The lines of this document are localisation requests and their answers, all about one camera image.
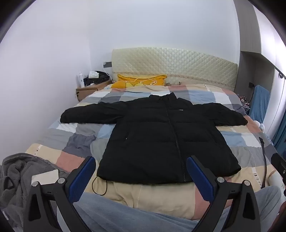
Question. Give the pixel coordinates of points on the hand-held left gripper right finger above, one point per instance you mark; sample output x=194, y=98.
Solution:
x=200, y=177

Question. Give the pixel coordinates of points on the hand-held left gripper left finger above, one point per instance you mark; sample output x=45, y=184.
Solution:
x=81, y=178

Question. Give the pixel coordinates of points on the black puffer jacket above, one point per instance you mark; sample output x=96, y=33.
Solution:
x=145, y=133

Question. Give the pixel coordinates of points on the teal cloth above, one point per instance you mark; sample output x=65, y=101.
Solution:
x=280, y=133

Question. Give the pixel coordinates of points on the white card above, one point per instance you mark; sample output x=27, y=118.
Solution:
x=44, y=177

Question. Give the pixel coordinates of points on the white plush ball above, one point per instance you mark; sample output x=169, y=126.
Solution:
x=261, y=126

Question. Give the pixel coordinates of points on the patchwork checked blanket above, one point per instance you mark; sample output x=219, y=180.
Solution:
x=234, y=138

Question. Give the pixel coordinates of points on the person's legs in grey-blue trousers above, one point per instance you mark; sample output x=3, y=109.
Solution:
x=125, y=218

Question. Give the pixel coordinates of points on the blue cloth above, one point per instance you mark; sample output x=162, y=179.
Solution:
x=259, y=102

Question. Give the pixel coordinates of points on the grey fleece robe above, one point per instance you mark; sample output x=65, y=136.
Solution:
x=17, y=174

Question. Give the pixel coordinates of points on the striped cloth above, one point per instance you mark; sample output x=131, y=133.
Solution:
x=244, y=101

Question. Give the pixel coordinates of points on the cardboard box nightstand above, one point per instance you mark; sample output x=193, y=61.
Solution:
x=87, y=93

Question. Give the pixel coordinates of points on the white bottle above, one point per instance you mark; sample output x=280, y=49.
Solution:
x=81, y=81

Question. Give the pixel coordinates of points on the black cloth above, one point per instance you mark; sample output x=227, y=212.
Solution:
x=104, y=78

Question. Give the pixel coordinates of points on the tissue box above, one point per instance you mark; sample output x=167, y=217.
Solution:
x=92, y=74

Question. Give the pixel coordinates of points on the yellow garment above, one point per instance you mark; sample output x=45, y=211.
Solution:
x=125, y=81

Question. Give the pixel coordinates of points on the cream quilted headboard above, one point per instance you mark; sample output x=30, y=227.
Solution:
x=178, y=64

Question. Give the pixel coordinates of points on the grey wardrobe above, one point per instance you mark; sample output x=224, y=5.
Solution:
x=248, y=26

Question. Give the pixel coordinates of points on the black wall plug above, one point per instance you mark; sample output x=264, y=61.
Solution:
x=251, y=85

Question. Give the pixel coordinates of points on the grey wall socket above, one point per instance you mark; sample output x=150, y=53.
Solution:
x=108, y=64

